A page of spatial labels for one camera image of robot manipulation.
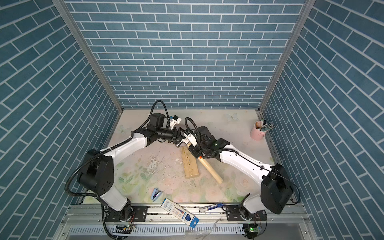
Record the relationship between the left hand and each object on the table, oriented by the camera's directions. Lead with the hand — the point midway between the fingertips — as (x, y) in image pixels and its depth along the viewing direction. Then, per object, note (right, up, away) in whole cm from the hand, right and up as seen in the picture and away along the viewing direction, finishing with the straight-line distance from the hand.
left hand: (191, 138), depth 79 cm
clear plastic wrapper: (+5, -43, -10) cm, 45 cm away
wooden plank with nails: (-1, -16, +7) cm, 18 cm away
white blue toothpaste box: (-5, -36, -7) cm, 37 cm away
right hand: (+1, -5, +2) cm, 5 cm away
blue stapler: (-19, -29, -1) cm, 35 cm away
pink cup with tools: (+43, +3, +17) cm, 46 cm away
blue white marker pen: (+10, -35, -4) cm, 36 cm away
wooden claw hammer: (+14, -21, -1) cm, 25 cm away
